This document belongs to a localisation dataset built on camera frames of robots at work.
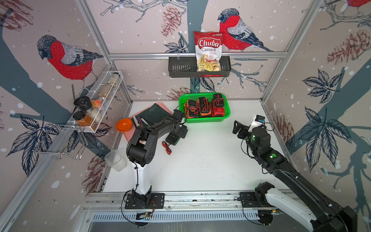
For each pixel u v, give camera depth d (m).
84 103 0.62
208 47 0.83
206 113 1.03
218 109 1.03
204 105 1.01
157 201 0.73
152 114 1.12
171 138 0.95
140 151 0.52
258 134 0.55
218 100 1.03
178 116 0.81
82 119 0.60
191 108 1.06
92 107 0.67
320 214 0.41
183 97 1.14
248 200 0.73
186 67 1.07
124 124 1.01
